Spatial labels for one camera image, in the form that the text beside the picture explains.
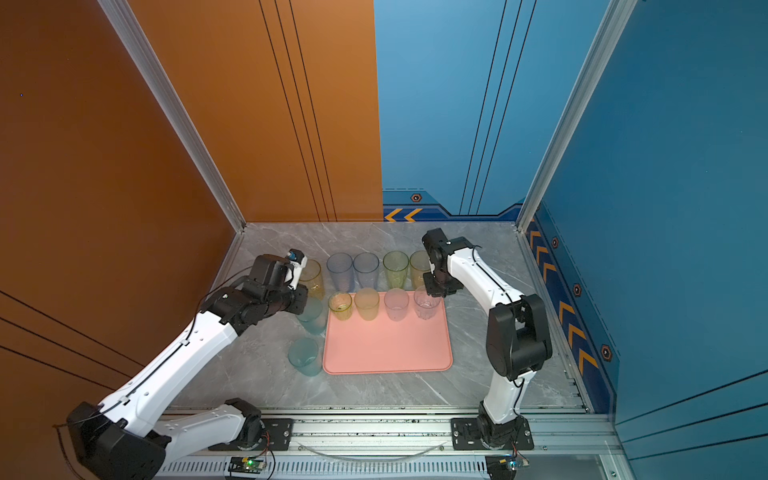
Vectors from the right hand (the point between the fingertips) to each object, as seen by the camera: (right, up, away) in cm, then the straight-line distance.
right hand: (440, 291), depth 90 cm
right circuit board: (+11, -39, -20) cm, 45 cm away
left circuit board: (-49, -39, -19) cm, 66 cm away
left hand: (-38, +3, -11) cm, 39 cm away
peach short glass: (-22, -3, -3) cm, 22 cm away
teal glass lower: (-39, -17, -6) cm, 43 cm away
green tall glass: (-13, +8, +8) cm, 17 cm away
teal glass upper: (-36, -6, -7) cm, 37 cm away
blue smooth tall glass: (-23, +6, +1) cm, 24 cm away
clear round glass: (-4, -5, +6) cm, 9 cm away
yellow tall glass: (-38, +4, -1) cm, 39 cm away
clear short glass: (-13, -3, -2) cm, 14 cm away
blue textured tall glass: (-31, +8, +3) cm, 32 cm away
